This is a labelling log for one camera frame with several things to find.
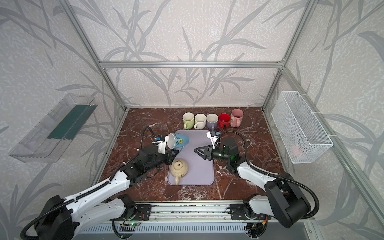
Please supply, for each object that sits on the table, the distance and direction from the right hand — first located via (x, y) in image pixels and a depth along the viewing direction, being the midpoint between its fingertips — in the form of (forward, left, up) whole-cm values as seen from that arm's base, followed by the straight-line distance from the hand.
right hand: (197, 146), depth 78 cm
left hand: (-1, +9, 0) cm, 9 cm away
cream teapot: (-9, +10, -8) cm, 16 cm away
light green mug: (+29, +7, -11) cm, 32 cm away
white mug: (+27, -2, -11) cm, 29 cm away
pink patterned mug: (+27, -26, -8) cm, 39 cm away
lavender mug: (+29, -10, -14) cm, 33 cm away
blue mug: (0, +10, +5) cm, 11 cm away
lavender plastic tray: (-8, -1, -17) cm, 18 cm away
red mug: (+29, -18, -14) cm, 37 cm away
